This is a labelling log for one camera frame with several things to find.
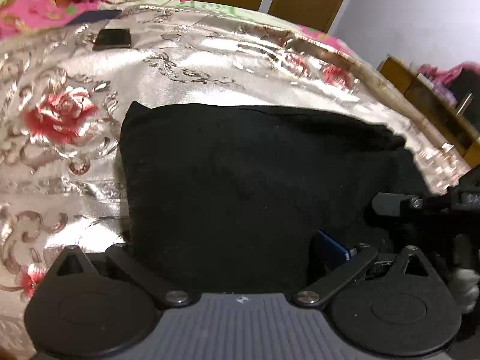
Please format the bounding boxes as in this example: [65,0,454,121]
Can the black pants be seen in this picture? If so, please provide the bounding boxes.
[120,102,429,293]

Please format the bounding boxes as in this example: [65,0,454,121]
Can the brown wooden side shelf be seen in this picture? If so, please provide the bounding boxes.
[378,56,479,167]

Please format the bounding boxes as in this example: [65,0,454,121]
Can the silver floral bed cover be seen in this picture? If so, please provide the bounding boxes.
[1,0,469,359]

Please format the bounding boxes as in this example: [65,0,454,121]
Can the black smartphone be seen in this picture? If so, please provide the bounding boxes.
[93,28,132,51]

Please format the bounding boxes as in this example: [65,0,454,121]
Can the dark blue flat item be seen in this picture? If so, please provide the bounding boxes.
[68,10,122,25]

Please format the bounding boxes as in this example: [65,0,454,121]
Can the pink floral blanket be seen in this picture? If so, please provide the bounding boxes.
[1,0,107,40]

